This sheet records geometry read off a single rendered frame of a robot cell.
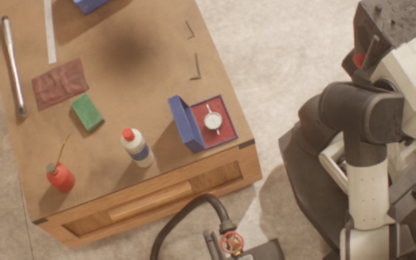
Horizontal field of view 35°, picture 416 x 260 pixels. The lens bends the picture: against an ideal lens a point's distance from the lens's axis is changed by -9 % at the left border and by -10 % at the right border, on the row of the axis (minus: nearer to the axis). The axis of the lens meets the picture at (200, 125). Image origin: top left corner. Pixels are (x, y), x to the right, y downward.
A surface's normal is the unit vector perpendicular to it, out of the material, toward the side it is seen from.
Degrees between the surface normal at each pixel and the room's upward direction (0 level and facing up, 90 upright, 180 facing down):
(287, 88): 0
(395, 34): 9
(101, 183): 0
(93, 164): 0
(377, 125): 53
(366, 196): 44
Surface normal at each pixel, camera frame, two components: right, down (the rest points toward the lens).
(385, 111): 0.51, 0.21
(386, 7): -0.06, -0.26
